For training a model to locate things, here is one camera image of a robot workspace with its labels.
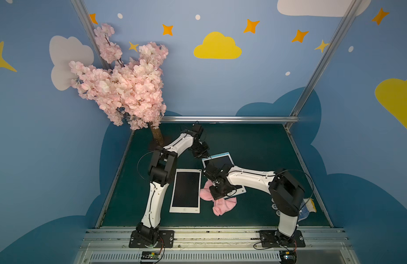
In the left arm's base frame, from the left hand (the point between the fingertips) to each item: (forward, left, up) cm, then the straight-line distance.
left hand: (210, 153), depth 101 cm
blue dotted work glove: (-30, -51, -3) cm, 59 cm away
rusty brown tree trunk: (+8, +33, +6) cm, 35 cm away
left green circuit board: (-52, +26, -5) cm, 59 cm away
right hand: (-25, -5, -3) cm, 25 cm away
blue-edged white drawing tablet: (-1, -6, -5) cm, 8 cm away
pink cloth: (-32, -5, 0) cm, 32 cm away
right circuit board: (-51, -36, -7) cm, 63 cm away
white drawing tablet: (-24, +13, -6) cm, 28 cm away
